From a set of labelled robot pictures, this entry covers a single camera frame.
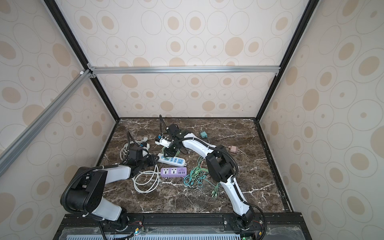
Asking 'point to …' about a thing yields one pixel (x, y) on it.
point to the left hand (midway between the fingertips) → (161, 154)
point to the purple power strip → (173, 172)
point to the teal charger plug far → (204, 134)
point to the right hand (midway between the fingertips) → (167, 152)
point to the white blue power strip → (174, 160)
